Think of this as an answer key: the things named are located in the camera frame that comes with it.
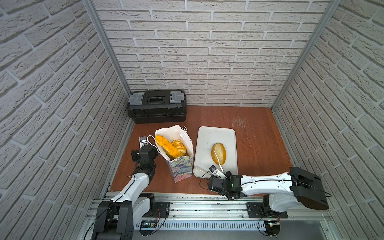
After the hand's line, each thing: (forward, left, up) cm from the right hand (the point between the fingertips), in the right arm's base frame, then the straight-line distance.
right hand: (223, 180), depth 83 cm
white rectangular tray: (+30, +6, -1) cm, 31 cm away
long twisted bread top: (+10, +27, +19) cm, 34 cm away
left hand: (+20, +45, +11) cm, 50 cm away
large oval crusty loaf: (+17, 0, +5) cm, 18 cm away
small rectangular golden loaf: (+16, +23, +14) cm, 32 cm away
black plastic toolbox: (+46, +39, +17) cm, 62 cm away
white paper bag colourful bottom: (+4, +22, +13) cm, 26 cm away
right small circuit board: (-23, -20, -1) cm, 30 cm away
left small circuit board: (-19, +41, -2) cm, 45 cm away
